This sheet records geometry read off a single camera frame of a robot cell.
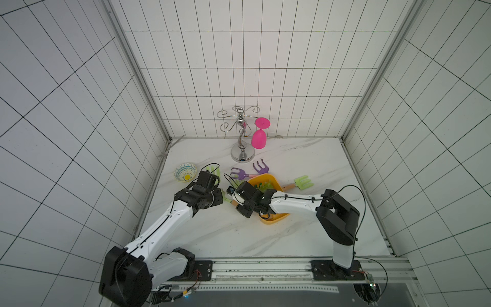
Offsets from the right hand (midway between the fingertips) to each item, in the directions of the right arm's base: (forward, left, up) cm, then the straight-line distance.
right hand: (235, 206), depth 88 cm
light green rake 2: (+3, +6, +23) cm, 24 cm away
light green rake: (-3, +3, +13) cm, 14 cm away
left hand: (-1, +8, +7) cm, 11 cm away
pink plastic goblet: (+32, -10, +14) cm, 36 cm away
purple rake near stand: (+23, -13, -2) cm, 26 cm away
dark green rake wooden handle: (+11, -15, +1) cm, 19 cm away
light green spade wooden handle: (+15, -32, -3) cm, 35 cm away
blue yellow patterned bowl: (+18, +29, 0) cm, 34 cm away
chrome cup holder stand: (+34, 0, -2) cm, 34 cm away
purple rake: (+19, -1, -2) cm, 19 cm away
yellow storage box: (+15, -10, +2) cm, 18 cm away
